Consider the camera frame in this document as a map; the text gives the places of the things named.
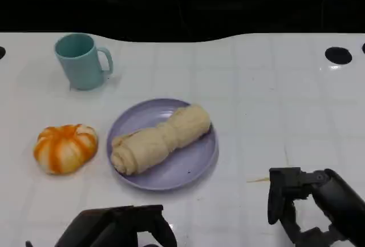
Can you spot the thin beige fibre strand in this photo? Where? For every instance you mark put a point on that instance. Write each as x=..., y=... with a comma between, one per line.
x=258, y=180

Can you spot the lilac plate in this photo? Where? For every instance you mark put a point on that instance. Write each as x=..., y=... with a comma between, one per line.
x=188, y=161

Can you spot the pale green mug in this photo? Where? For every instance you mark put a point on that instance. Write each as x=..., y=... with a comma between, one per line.
x=81, y=65

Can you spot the orange and white bread roll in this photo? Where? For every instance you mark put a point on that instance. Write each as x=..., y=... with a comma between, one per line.
x=65, y=150

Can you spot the beige towel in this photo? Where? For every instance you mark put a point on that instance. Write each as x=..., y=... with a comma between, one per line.
x=159, y=141

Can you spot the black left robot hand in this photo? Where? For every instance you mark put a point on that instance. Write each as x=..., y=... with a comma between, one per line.
x=114, y=227

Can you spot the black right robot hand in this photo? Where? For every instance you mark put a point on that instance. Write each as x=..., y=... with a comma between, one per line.
x=339, y=198

